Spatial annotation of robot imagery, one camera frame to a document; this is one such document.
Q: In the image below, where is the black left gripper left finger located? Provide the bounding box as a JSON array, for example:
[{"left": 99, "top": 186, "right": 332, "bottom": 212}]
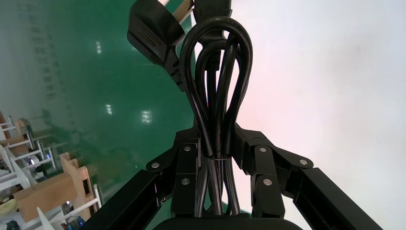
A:
[{"left": 79, "top": 126, "right": 203, "bottom": 230}]

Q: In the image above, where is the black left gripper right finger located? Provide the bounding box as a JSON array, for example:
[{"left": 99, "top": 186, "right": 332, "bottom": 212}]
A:
[{"left": 234, "top": 124, "right": 383, "bottom": 230}]

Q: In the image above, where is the black power cord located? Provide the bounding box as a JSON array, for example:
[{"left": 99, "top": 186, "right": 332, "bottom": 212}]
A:
[{"left": 126, "top": 0, "right": 254, "bottom": 218}]

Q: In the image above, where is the tall cardboard carton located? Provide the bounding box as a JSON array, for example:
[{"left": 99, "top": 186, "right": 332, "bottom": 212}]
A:
[{"left": 12, "top": 172, "right": 79, "bottom": 223}]

